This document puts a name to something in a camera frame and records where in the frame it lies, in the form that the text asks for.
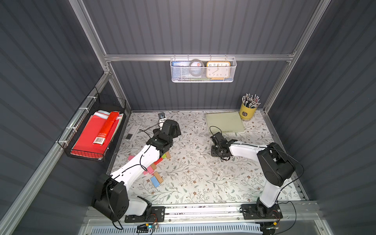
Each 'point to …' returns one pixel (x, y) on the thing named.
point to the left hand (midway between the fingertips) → (170, 127)
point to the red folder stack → (84, 145)
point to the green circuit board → (146, 227)
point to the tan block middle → (153, 166)
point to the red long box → (101, 138)
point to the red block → (158, 161)
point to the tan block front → (157, 176)
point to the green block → (164, 156)
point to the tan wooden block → (168, 154)
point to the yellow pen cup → (248, 106)
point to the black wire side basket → (95, 101)
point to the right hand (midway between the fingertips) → (214, 152)
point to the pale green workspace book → (224, 122)
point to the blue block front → (153, 180)
